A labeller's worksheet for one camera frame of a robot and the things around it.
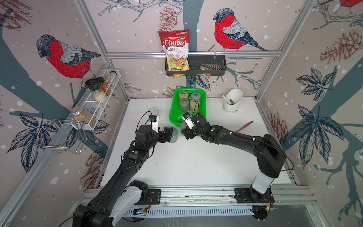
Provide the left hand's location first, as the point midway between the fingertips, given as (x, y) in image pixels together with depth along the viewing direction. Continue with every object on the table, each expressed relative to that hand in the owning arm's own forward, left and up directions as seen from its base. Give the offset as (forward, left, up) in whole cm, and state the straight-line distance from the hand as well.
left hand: (168, 125), depth 78 cm
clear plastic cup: (+24, +16, -18) cm, 34 cm away
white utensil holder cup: (+33, -49, -9) cm, 59 cm away
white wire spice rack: (-11, +46, +7) cm, 48 cm away
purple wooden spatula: (+10, -48, -22) cm, 54 cm away
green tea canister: (+2, -9, -4) cm, 10 cm away
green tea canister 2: (+29, -9, -14) cm, 33 cm away
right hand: (+4, -10, -8) cm, 13 cm away
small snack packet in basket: (+37, -21, +13) cm, 45 cm away
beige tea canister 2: (+37, -8, -13) cm, 40 cm away
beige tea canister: (+27, -16, -15) cm, 35 cm away
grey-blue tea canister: (+1, -3, -15) cm, 15 cm away
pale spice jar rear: (+27, +37, +13) cm, 47 cm away
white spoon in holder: (+30, -41, -11) cm, 52 cm away
